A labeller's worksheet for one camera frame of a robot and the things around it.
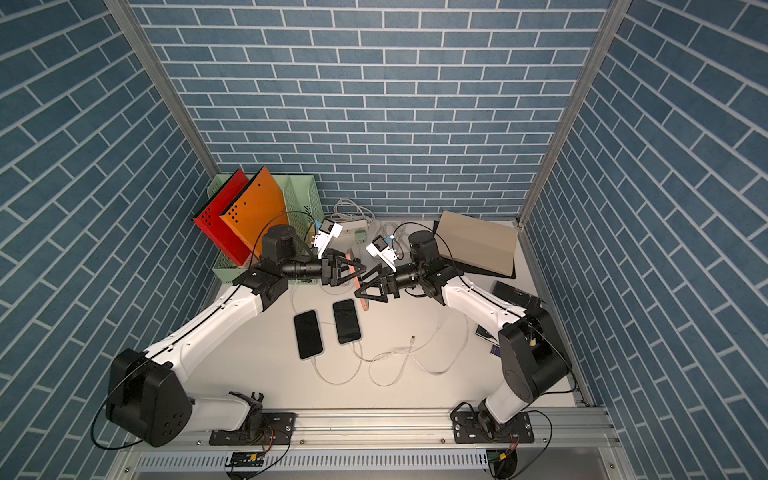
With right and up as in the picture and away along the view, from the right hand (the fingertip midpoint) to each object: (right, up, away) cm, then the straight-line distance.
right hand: (364, 291), depth 73 cm
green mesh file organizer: (-26, +24, +37) cm, 52 cm away
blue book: (+37, -20, +14) cm, 44 cm away
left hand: (+1, +6, -2) cm, 6 cm away
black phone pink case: (0, -2, -2) cm, 3 cm away
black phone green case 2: (-19, -17, +17) cm, 30 cm away
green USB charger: (-6, +14, +39) cm, 42 cm away
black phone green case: (-7, -13, +19) cm, 24 cm away
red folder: (-44, +18, +10) cm, 49 cm away
